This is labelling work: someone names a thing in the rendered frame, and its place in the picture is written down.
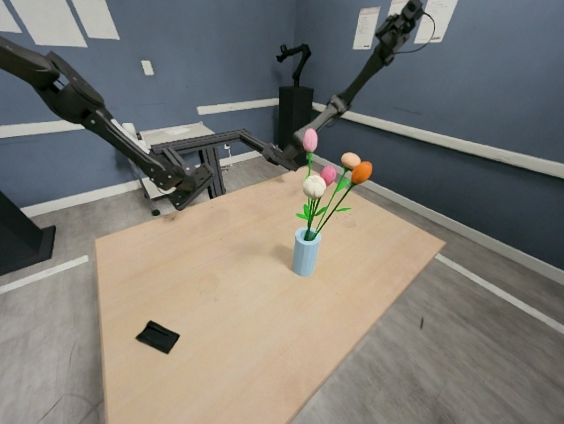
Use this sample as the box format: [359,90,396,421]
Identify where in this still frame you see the orange tulip with green stem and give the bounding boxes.
[303,198,318,225]

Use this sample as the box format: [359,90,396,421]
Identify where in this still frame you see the orange flower with green stem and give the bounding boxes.
[330,162,372,216]

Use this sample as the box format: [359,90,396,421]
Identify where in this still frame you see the white flower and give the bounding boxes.
[295,175,326,222]

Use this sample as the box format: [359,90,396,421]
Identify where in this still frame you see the light blue vase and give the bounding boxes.
[292,227,321,277]

